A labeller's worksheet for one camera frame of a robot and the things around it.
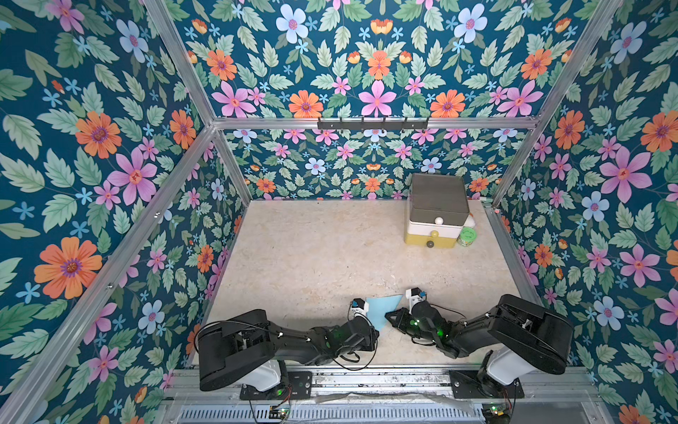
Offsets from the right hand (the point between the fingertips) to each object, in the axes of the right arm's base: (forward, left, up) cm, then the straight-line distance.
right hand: (385, 318), depth 85 cm
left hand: (-7, +1, -1) cm, 7 cm away
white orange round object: (+40, -36, +3) cm, 55 cm away
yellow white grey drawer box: (+30, -18, +21) cm, 41 cm away
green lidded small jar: (+32, -33, +4) cm, 46 cm away
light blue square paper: (+4, +3, -2) cm, 5 cm away
